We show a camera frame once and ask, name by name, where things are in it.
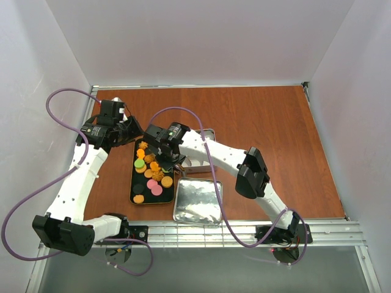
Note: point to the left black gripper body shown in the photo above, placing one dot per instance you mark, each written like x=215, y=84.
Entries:
x=129, y=129

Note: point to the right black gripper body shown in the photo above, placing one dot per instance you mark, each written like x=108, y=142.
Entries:
x=170, y=156

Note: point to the black cookie tray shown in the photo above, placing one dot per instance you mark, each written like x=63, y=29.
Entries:
x=168, y=193

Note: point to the silver metal tongs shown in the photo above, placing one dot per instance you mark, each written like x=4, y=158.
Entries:
x=180, y=170

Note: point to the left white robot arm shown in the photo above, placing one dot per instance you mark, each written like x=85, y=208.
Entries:
x=63, y=226

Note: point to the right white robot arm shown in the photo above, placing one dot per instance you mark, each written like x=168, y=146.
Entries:
x=174, y=145

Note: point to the orange bear cookie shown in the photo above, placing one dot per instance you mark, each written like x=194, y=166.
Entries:
x=155, y=166

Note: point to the orange flower cookie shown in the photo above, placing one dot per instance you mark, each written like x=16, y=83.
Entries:
x=157, y=175

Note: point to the orange star cookie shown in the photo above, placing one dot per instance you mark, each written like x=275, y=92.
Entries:
x=143, y=145

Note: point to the orange dotted round cookie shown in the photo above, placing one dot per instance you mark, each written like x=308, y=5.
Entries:
x=167, y=182

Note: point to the plain orange round cookie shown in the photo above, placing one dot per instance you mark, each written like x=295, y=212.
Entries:
x=148, y=173

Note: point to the silver cookie tin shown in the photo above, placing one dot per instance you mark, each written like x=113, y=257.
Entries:
x=194, y=165

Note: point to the green topped sandwich cookie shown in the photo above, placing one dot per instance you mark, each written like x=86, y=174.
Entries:
x=140, y=166

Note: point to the pink sandwich cookie upper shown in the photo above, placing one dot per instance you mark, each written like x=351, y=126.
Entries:
x=151, y=183

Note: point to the pink sandwich cookie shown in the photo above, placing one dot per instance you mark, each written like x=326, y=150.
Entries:
x=151, y=183
x=157, y=190

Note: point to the pink sandwich cookie lower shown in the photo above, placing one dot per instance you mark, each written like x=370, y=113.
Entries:
x=157, y=190

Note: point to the black sandwich cookie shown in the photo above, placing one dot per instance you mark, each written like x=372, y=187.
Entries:
x=138, y=189

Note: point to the orange scalloped cookie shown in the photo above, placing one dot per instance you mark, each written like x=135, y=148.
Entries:
x=138, y=199

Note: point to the silver tin lid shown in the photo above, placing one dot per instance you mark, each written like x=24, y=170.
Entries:
x=196, y=202

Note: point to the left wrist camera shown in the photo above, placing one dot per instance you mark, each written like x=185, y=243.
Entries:
x=111, y=112

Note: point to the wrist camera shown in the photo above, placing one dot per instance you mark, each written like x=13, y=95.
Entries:
x=154, y=137
x=111, y=112

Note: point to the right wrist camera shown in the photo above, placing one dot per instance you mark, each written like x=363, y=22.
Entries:
x=154, y=137

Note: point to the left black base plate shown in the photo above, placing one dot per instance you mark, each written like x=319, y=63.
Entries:
x=139, y=232

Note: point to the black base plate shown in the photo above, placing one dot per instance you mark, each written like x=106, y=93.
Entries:
x=282, y=237
x=139, y=232

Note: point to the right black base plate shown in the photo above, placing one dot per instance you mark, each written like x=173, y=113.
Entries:
x=282, y=237

